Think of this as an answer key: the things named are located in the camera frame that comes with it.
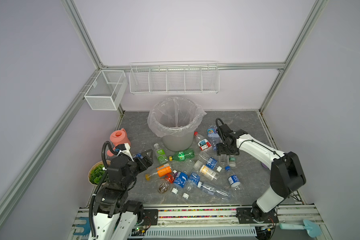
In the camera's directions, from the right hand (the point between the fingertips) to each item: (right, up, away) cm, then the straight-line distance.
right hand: (224, 150), depth 90 cm
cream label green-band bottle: (+5, -7, +1) cm, 9 cm away
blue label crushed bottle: (-9, -7, -3) cm, 11 cm away
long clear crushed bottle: (-4, -21, -12) cm, 25 cm away
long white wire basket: (-30, +47, +9) cm, 56 cm away
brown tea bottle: (-36, -20, -5) cm, 42 cm away
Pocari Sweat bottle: (-26, -15, -10) cm, 32 cm away
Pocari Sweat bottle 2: (-20, -16, -9) cm, 27 cm away
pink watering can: (-65, +8, +2) cm, 66 cm away
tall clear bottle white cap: (0, -7, +3) cm, 8 cm away
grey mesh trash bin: (-28, +3, +11) cm, 30 cm away
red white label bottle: (-12, +3, +7) cm, 15 cm away
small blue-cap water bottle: (+2, -15, -9) cm, 17 cm away
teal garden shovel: (+36, -34, -20) cm, 54 cm away
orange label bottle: (-37, -11, -5) cm, 39 cm away
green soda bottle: (-23, -3, +2) cm, 24 cm away
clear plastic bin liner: (-31, +21, +10) cm, 39 cm away
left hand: (-41, +1, -21) cm, 46 cm away
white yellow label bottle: (-11, -12, -5) cm, 17 cm away
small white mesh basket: (-77, +40, +11) cm, 88 cm away
